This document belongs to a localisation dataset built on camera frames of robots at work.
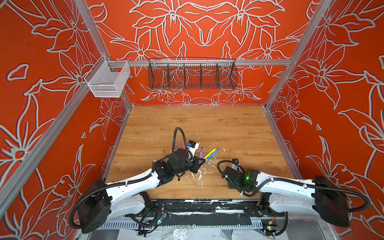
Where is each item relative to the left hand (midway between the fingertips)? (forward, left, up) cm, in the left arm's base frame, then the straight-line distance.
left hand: (204, 159), depth 75 cm
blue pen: (+9, -6, -15) cm, 18 cm away
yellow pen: (+11, -4, -14) cm, 18 cm away
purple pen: (+1, +2, +2) cm, 3 cm away
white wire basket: (+44, +63, +17) cm, 79 cm away
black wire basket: (+56, +11, +14) cm, 59 cm away
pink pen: (+2, +12, +9) cm, 15 cm away
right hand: (-5, -15, -15) cm, 22 cm away
